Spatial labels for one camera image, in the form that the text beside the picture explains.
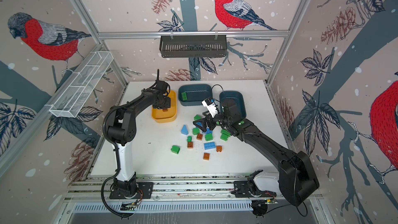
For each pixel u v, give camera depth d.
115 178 0.63
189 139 0.90
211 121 0.68
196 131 0.93
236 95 1.06
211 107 0.69
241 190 0.73
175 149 0.86
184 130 0.93
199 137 0.91
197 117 0.99
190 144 0.88
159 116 1.02
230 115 0.61
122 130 0.55
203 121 0.67
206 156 0.83
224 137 0.92
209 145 0.87
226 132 0.92
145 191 0.73
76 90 0.76
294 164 0.43
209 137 0.90
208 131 0.93
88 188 0.76
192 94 1.12
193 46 1.06
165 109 1.04
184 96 1.10
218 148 0.87
